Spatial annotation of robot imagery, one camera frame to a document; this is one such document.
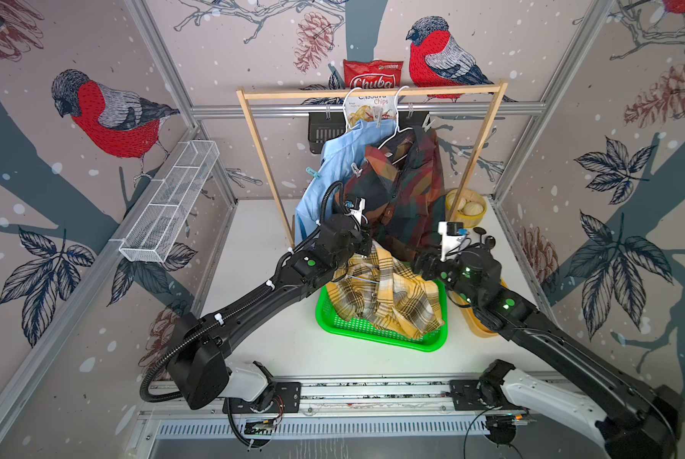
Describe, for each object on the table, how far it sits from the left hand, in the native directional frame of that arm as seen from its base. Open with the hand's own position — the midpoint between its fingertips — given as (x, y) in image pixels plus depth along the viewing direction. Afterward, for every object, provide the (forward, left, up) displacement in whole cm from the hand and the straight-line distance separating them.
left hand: (376, 220), depth 75 cm
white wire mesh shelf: (-5, +58, +1) cm, 58 cm away
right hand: (-7, -8, -2) cm, 11 cm away
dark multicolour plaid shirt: (+18, -9, -4) cm, 20 cm away
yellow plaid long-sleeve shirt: (-14, -1, -12) cm, 18 cm away
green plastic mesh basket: (-17, +13, -30) cm, 37 cm away
